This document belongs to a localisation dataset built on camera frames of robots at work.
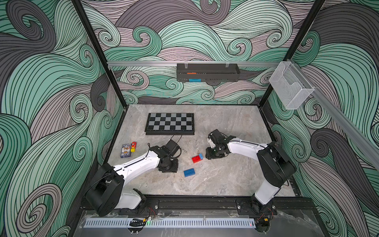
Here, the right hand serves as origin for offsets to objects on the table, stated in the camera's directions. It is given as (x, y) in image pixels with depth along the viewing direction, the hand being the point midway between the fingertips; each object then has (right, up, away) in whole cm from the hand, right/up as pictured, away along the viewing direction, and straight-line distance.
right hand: (210, 156), depth 92 cm
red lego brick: (-9, -1, -2) cm, 10 cm away
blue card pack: (-55, +3, 0) cm, 55 cm away
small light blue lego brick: (-7, +1, -3) cm, 7 cm away
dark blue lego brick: (-14, -7, -9) cm, 18 cm away
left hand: (-22, -5, -9) cm, 25 cm away
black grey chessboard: (-28, +20, +12) cm, 36 cm away
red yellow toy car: (-51, +5, +3) cm, 51 cm away
